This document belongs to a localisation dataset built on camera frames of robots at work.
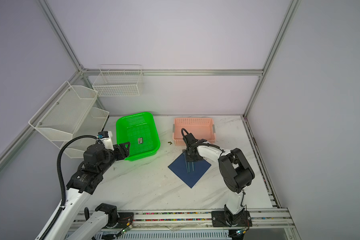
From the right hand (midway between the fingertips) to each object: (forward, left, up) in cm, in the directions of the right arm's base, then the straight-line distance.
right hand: (190, 157), depth 94 cm
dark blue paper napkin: (-5, +7, -3) cm, 9 cm away
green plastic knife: (-5, -1, -1) cm, 5 cm away
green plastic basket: (+23, +38, 0) cm, 44 cm away
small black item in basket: (+14, +35, 0) cm, 38 cm away
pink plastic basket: (+26, -8, -1) cm, 27 cm away
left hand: (-7, +33, +24) cm, 42 cm away
